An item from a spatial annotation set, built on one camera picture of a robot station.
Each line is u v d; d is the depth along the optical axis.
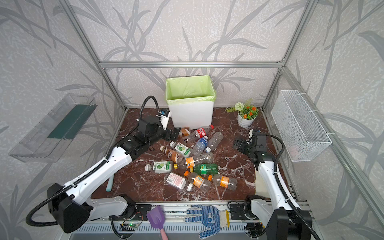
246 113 0.99
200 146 0.98
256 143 0.63
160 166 0.86
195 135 1.01
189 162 0.85
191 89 1.03
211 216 0.72
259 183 0.85
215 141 0.96
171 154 0.89
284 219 0.38
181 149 0.93
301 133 0.62
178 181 0.80
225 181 0.79
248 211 0.63
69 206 0.37
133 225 0.71
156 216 0.72
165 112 0.63
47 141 0.64
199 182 0.79
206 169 0.83
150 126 0.55
